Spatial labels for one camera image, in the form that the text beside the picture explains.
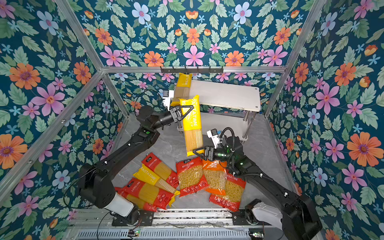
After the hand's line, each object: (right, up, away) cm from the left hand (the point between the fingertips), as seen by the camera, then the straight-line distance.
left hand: (191, 108), depth 63 cm
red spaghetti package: (-20, -34, +25) cm, 47 cm away
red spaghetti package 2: (-24, -44, +15) cm, 52 cm away
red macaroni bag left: (-2, -36, +20) cm, 42 cm away
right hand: (+3, -19, +7) cm, 20 cm away
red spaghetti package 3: (-28, -48, +13) cm, 57 cm away
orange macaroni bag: (+12, -35, +22) cm, 43 cm away
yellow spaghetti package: (-29, -36, +23) cm, 51 cm away
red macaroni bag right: (+20, -46, +12) cm, 51 cm away
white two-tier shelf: (+27, -7, +47) cm, 54 cm away
